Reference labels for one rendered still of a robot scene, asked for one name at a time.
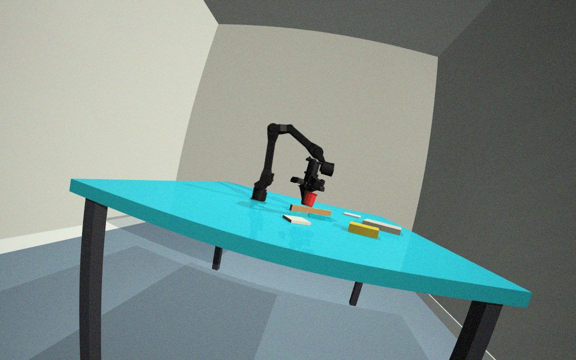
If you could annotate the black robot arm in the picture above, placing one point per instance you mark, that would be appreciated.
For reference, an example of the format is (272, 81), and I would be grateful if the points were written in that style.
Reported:
(266, 178)

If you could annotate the yellow rectangular block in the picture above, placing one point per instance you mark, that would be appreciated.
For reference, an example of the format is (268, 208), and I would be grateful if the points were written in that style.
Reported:
(362, 229)

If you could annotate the beige flat square slab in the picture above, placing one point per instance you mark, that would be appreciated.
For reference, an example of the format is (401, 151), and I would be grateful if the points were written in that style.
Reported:
(296, 220)

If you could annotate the grey flat bar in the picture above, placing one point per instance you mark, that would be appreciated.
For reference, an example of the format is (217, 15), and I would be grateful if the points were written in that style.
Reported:
(383, 226)

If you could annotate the brown wooden plank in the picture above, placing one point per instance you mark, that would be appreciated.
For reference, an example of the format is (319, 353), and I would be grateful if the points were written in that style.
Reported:
(304, 209)

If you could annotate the red cup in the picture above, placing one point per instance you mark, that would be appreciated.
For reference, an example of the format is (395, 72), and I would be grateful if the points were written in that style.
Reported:
(309, 199)

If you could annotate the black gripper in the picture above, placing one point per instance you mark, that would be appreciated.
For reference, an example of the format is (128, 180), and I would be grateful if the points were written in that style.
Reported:
(305, 185)

